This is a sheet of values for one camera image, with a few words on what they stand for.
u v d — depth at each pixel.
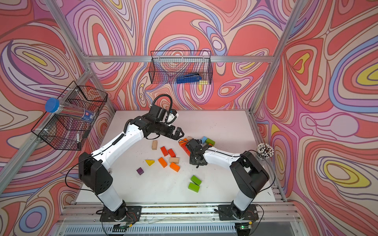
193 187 0.81
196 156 0.65
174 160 0.92
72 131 0.75
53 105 0.61
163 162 0.91
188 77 0.91
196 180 0.82
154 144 0.98
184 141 0.99
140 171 0.86
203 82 0.84
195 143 0.73
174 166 0.89
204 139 0.99
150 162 0.91
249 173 0.47
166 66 0.96
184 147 0.98
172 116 0.73
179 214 0.75
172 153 0.94
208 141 0.99
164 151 0.96
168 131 0.71
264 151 0.76
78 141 0.72
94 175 0.44
